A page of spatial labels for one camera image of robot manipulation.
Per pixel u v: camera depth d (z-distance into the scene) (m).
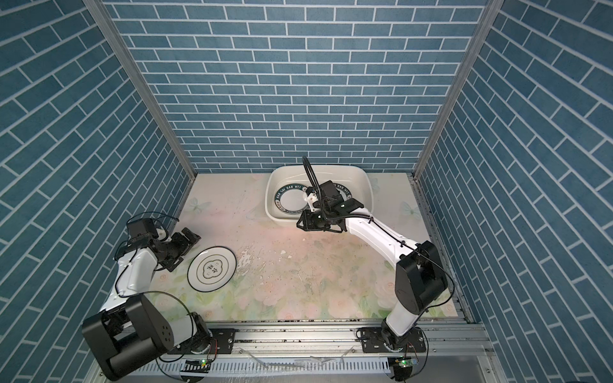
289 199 1.10
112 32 0.74
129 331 0.43
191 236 0.78
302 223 0.82
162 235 0.72
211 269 0.89
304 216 0.72
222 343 0.74
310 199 0.78
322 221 0.71
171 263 0.69
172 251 0.71
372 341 0.74
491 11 0.71
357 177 1.14
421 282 0.45
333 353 0.72
